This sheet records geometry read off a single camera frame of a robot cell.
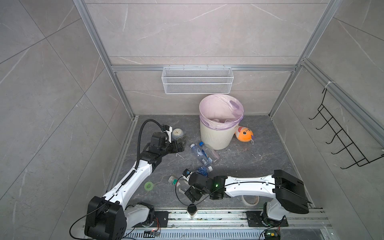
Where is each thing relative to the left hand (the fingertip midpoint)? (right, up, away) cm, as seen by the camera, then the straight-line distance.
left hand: (179, 139), depth 82 cm
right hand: (+6, -26, -3) cm, 27 cm away
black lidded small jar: (+7, -32, -13) cm, 35 cm away
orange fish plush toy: (+42, +2, +16) cm, 45 cm away
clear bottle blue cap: (+13, -12, +13) cm, 21 cm away
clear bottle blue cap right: (+19, -10, +16) cm, 26 cm away
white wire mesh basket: (+9, +39, +19) cm, 44 cm away
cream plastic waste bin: (+23, -1, +8) cm, 24 cm away
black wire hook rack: (+76, -6, -23) cm, 79 cm away
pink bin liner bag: (+26, +17, +17) cm, 35 cm away
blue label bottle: (+15, -19, +4) cm, 24 cm away
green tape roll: (-18, -27, +2) cm, 33 cm away
